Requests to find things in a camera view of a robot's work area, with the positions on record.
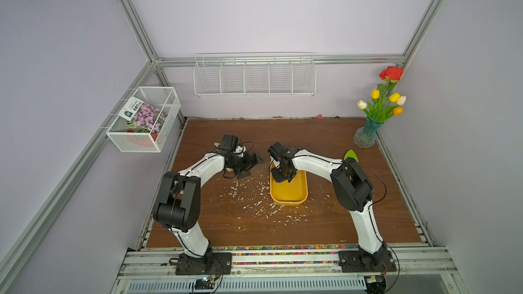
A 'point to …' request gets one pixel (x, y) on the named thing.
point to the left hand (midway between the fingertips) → (259, 167)
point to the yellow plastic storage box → (293, 192)
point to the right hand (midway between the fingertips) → (278, 176)
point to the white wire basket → (124, 135)
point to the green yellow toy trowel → (351, 153)
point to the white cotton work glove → (239, 150)
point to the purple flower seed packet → (142, 114)
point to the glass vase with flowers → (384, 103)
